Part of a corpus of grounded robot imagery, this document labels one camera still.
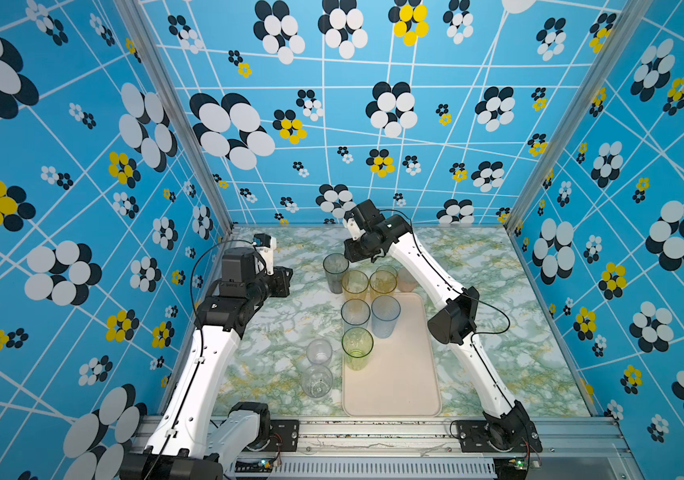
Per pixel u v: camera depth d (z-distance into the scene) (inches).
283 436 29.0
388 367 33.2
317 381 32.4
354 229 30.6
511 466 27.7
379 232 26.2
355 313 34.0
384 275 35.8
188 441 14.9
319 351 34.4
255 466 27.9
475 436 28.8
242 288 21.3
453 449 28.4
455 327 25.4
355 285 37.3
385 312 34.0
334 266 36.4
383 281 36.8
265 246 25.2
